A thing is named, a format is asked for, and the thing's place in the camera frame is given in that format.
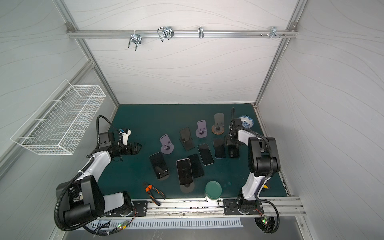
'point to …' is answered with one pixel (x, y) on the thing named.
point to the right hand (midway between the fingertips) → (235, 137)
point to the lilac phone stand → (201, 132)
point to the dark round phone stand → (187, 188)
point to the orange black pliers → (148, 187)
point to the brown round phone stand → (218, 128)
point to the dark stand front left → (162, 178)
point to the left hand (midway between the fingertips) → (136, 143)
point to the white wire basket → (61, 124)
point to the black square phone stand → (186, 139)
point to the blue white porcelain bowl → (246, 121)
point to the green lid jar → (213, 191)
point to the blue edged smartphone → (220, 148)
